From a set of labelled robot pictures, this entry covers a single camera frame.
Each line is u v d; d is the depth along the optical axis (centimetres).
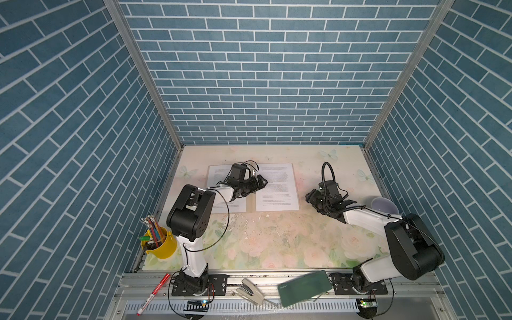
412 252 44
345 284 74
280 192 101
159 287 72
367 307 74
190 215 51
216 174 108
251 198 96
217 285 73
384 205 90
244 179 83
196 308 72
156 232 74
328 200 72
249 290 71
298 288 72
